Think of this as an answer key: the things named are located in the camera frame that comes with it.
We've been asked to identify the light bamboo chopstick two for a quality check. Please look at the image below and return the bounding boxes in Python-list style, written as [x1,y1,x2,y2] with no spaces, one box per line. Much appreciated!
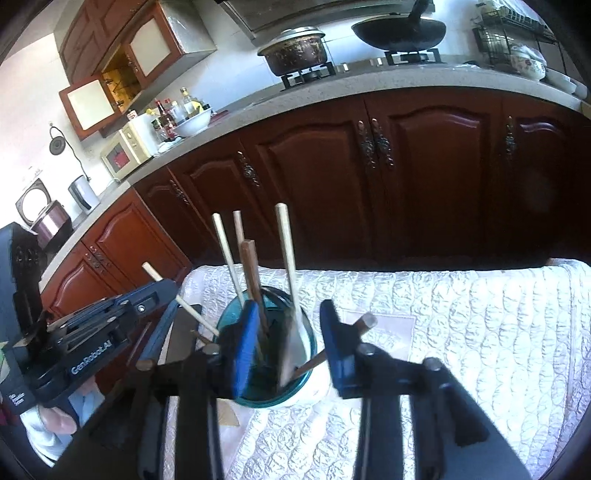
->
[274,202,304,324]

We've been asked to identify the white floral utensil jar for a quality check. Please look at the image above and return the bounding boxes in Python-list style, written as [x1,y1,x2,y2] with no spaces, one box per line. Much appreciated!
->
[216,286,318,409]

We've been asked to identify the dark wooden kitchen cabinets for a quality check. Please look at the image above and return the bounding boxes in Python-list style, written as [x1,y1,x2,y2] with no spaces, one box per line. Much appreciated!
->
[42,87,590,316]

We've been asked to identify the wall cabinet with glass doors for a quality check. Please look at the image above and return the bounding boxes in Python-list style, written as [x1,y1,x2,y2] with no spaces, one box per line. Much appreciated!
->
[59,1,216,140]

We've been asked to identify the gloved left hand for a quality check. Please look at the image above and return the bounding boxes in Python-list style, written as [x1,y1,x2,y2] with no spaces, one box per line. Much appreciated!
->
[20,379,104,467]

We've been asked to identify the floral ceramic pot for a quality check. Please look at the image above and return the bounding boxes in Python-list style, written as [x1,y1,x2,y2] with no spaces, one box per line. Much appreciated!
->
[510,45,547,81]

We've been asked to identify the white microwave oven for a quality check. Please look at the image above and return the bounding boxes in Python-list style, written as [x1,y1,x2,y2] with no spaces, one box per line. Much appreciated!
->
[100,114,160,182]

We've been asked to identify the white quilted table cloth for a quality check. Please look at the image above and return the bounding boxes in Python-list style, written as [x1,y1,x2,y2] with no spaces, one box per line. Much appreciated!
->
[161,257,591,480]

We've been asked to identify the wood handled metal fork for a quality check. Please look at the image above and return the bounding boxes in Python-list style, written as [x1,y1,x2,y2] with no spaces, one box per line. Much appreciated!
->
[239,239,269,339]

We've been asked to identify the white mixing bowl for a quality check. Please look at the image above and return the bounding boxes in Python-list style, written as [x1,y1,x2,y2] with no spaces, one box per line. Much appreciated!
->
[174,109,211,138]

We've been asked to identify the oil bottle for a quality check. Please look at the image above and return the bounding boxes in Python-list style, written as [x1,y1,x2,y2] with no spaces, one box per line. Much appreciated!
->
[180,87,202,118]

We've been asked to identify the black rectangular phone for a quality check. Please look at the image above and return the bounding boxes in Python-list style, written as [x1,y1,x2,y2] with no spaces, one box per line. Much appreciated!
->
[165,307,199,363]

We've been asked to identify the brown wooden chopstick one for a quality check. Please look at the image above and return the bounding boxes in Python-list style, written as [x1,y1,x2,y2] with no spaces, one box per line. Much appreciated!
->
[290,311,378,388]

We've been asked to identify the black wok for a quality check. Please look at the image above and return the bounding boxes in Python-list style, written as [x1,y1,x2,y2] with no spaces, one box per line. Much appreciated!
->
[352,0,447,53]

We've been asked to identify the brown wooden chopstick two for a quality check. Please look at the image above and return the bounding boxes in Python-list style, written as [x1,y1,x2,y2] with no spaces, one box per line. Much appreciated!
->
[232,210,245,246]

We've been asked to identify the light bamboo chopstick one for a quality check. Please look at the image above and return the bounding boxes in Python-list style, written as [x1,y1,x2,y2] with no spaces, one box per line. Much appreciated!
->
[211,213,245,307]

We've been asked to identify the steel cooking pot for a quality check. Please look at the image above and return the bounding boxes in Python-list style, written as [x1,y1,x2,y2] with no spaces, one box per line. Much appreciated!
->
[257,26,328,77]

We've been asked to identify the brown sauce bottle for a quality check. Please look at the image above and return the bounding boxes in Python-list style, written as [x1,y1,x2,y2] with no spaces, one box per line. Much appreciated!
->
[155,99,177,141]

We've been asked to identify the steel electric kettle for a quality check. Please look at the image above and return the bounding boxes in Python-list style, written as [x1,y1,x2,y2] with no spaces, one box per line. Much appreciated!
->
[68,175,100,214]

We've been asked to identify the black dish rack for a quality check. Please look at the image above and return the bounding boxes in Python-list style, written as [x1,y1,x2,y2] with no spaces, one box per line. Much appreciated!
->
[472,1,567,73]

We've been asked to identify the rice cooker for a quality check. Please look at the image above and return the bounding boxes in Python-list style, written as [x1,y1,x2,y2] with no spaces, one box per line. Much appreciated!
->
[15,179,73,255]

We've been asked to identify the range hood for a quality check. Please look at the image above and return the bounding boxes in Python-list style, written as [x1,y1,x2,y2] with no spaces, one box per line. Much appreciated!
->
[216,0,415,39]

